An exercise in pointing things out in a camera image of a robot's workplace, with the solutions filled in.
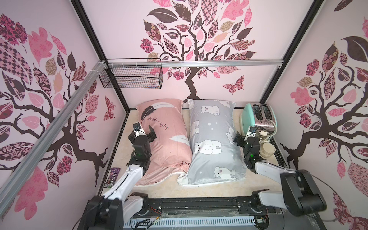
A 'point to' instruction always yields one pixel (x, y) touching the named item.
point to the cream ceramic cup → (267, 150)
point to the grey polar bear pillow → (214, 155)
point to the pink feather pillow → (171, 151)
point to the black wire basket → (133, 73)
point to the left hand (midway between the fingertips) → (143, 130)
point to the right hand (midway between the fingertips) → (245, 132)
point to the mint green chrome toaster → (259, 115)
